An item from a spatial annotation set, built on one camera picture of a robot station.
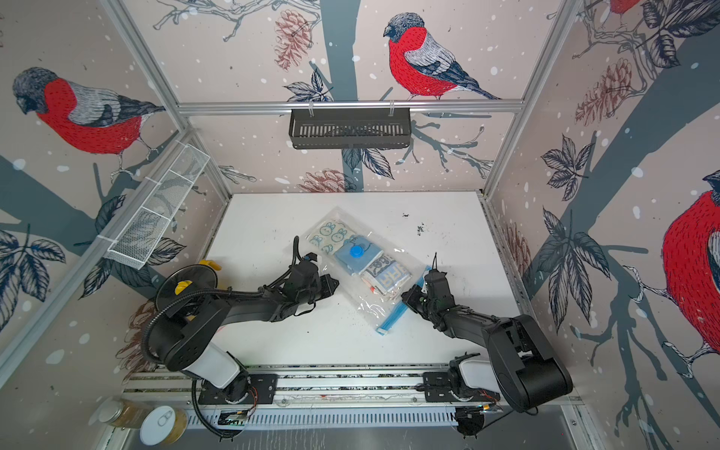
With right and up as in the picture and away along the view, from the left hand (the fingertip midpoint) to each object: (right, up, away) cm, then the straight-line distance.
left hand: (344, 278), depth 90 cm
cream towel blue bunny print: (-7, +13, +14) cm, 21 cm away
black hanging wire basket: (+1, +55, +17) cm, 58 cm away
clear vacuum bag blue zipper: (+11, -9, -5) cm, 15 cm away
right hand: (+19, -5, +1) cm, 20 cm away
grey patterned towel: (+14, 0, +3) cm, 14 cm away
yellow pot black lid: (-50, 0, -3) cm, 50 cm away
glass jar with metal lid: (-49, -25, -27) cm, 61 cm away
